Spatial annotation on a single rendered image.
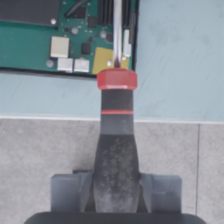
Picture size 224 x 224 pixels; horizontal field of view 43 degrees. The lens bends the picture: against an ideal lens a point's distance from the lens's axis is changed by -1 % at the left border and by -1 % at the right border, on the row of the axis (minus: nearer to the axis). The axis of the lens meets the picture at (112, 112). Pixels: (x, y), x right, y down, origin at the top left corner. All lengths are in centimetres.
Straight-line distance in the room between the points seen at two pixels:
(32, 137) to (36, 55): 103
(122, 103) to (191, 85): 24
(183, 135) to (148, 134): 18
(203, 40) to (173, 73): 6
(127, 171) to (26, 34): 23
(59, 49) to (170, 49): 14
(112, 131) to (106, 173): 2
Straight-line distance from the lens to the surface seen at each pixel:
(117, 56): 17
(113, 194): 16
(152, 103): 37
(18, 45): 35
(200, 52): 40
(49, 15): 34
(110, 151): 16
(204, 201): 160
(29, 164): 137
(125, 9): 35
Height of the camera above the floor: 135
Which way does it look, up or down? 79 degrees down
